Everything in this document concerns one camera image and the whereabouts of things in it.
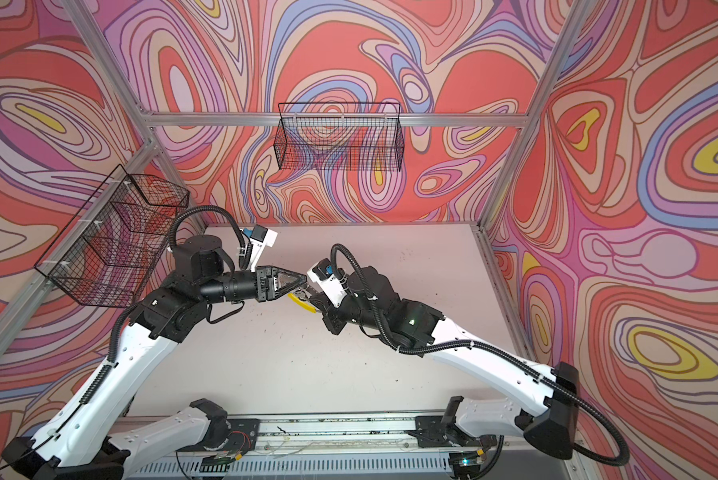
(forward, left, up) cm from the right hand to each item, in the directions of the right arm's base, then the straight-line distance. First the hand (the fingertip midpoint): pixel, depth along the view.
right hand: (318, 306), depth 66 cm
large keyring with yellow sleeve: (+1, +3, +2) cm, 4 cm away
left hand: (+1, +1, +9) cm, 9 cm away
